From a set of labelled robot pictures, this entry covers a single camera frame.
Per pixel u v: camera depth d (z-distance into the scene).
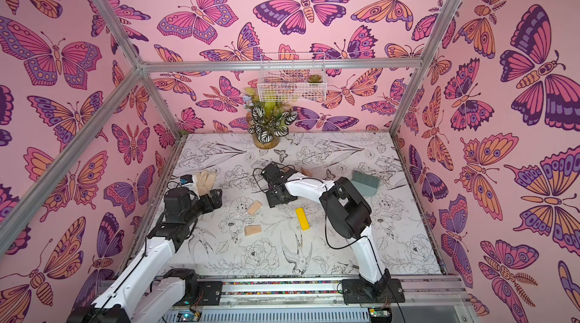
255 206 0.94
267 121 1.02
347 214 0.53
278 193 0.70
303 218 0.90
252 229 0.88
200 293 0.72
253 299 0.73
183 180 0.73
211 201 0.76
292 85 1.06
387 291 0.65
